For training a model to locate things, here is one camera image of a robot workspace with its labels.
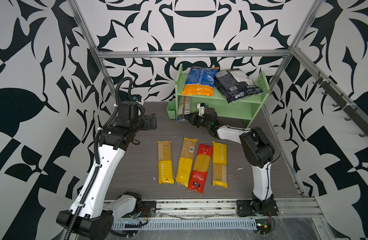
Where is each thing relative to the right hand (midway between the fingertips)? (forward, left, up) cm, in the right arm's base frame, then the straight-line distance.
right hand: (184, 114), depth 91 cm
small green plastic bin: (+14, +10, -10) cm, 20 cm away
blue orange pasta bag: (+11, -9, +16) cm, 22 cm away
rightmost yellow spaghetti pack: (-25, -20, -15) cm, 36 cm away
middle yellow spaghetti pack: (-24, 0, -14) cm, 28 cm away
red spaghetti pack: (-27, -9, -15) cm, 32 cm away
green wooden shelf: (+8, -41, -5) cm, 42 cm away
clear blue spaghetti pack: (+6, 0, -1) cm, 6 cm away
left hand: (-13, +18, +18) cm, 28 cm away
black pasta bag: (+10, -29, +15) cm, 34 cm away
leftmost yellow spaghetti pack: (-24, +12, -15) cm, 30 cm away
